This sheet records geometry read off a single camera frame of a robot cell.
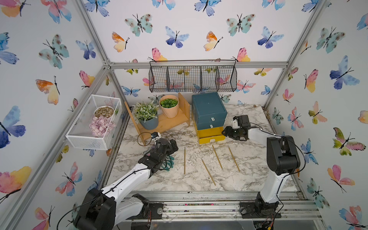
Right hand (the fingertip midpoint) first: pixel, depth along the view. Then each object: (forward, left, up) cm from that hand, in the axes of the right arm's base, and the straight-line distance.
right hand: (226, 131), depth 99 cm
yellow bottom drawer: (0, +14, -5) cm, 15 cm away
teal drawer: (+1, +11, +6) cm, 13 cm away
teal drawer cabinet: (+10, +15, +17) cm, 24 cm away
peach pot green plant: (+10, +39, +14) cm, 43 cm away
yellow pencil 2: (-17, -4, -6) cm, 19 cm away
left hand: (-15, +35, +7) cm, 39 cm away
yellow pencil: (-17, +6, -6) cm, 19 cm away
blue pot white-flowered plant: (-2, +50, +18) cm, 53 cm away
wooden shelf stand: (+10, +31, +3) cm, 32 cm away
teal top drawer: (0, +11, +14) cm, 18 cm away
